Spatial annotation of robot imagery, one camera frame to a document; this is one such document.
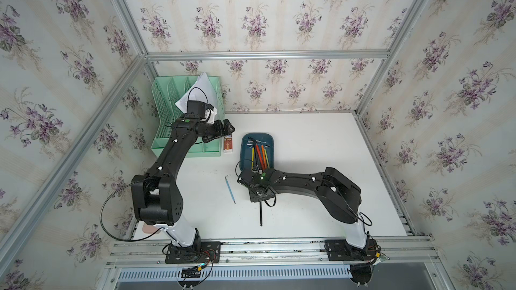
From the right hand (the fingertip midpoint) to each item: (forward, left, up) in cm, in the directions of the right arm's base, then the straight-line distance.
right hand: (260, 199), depth 89 cm
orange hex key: (+22, -1, +3) cm, 22 cm away
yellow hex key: (+20, +4, +3) cm, 20 cm away
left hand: (+21, +15, +23) cm, 34 cm away
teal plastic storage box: (+23, +8, +4) cm, 25 cm away
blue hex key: (+6, +16, +2) cm, 17 cm away
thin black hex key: (-7, 0, +2) cm, 8 cm away
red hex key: (+22, +1, +3) cm, 22 cm away
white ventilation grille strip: (-27, +6, +2) cm, 28 cm away
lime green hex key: (+19, -3, +3) cm, 19 cm away
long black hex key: (+24, +3, +4) cm, 24 cm away
